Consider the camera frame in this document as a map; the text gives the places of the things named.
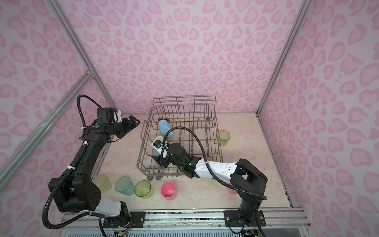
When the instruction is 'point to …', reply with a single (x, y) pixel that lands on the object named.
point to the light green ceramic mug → (160, 138)
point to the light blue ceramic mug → (164, 127)
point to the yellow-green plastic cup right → (224, 137)
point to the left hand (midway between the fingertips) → (134, 122)
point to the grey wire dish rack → (189, 120)
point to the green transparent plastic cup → (142, 189)
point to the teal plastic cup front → (125, 185)
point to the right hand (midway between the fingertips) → (156, 150)
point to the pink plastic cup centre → (169, 190)
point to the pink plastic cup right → (232, 191)
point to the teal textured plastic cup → (155, 152)
